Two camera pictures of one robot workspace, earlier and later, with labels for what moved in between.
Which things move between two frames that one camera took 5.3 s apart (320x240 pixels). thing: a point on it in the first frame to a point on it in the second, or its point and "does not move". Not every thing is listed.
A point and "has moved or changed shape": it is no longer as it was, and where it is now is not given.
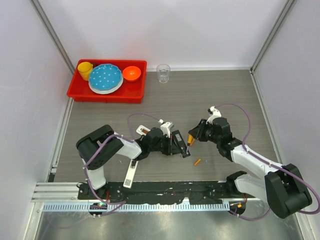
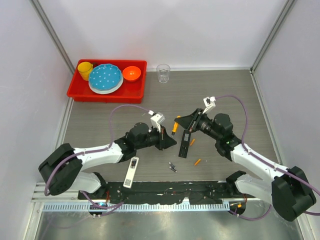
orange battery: (197, 162) does not move
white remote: (130, 174) does not move
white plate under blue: (103, 92) does not move
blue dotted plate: (104, 76) does not move
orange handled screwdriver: (190, 141) to (175, 126)
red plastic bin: (130, 92) does not move
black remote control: (180, 144) has moved or changed shape
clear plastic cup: (163, 73) does not move
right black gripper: (198, 132) to (191, 121)
